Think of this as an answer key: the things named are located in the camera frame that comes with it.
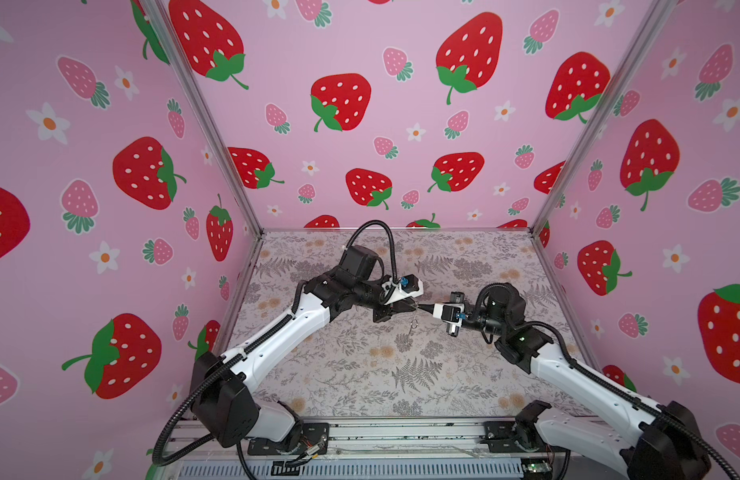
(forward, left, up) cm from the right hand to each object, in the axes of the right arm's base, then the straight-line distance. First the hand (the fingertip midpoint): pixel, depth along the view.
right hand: (421, 301), depth 71 cm
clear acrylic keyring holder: (+8, +1, -26) cm, 28 cm away
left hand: (+1, +2, -1) cm, 3 cm away
